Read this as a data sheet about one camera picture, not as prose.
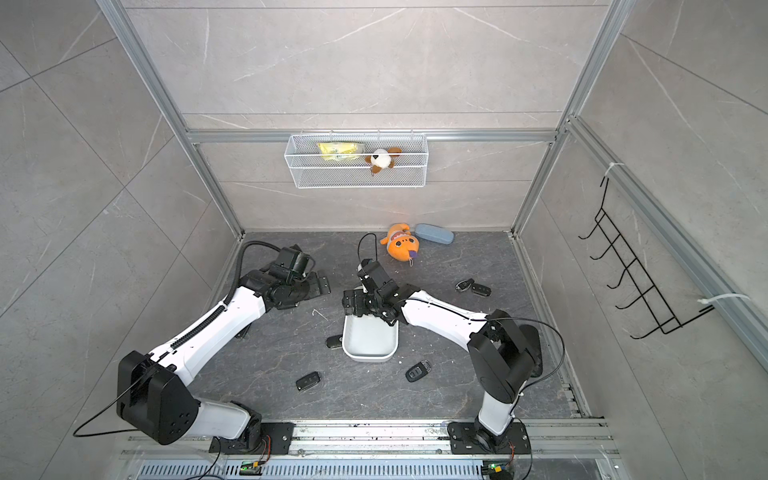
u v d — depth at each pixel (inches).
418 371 32.9
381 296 25.9
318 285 29.4
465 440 28.7
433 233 46.3
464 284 40.6
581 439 29.4
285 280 24.5
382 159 33.7
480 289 39.7
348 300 30.0
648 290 24.6
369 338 36.2
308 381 32.1
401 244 41.2
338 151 32.8
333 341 35.4
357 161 34.6
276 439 29.0
